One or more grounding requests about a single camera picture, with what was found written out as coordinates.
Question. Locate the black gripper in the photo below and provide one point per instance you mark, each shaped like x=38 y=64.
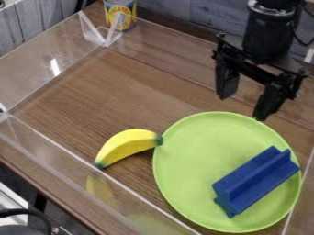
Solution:
x=236 y=62

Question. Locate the blue T-shaped block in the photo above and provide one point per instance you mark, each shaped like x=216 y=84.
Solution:
x=253 y=180

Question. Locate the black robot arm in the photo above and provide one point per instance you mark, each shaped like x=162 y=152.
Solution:
x=260 y=55

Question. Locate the green round plate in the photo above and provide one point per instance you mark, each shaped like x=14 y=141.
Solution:
x=205 y=146

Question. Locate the clear acrylic corner bracket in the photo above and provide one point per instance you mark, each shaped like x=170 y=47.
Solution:
x=105 y=36

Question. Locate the yellow blue tin can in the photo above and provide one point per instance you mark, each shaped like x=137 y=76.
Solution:
x=121 y=11

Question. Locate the yellow toy banana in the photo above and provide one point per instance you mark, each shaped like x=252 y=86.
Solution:
x=125 y=144

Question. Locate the clear acrylic enclosure wall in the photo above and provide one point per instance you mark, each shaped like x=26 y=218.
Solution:
x=70 y=93

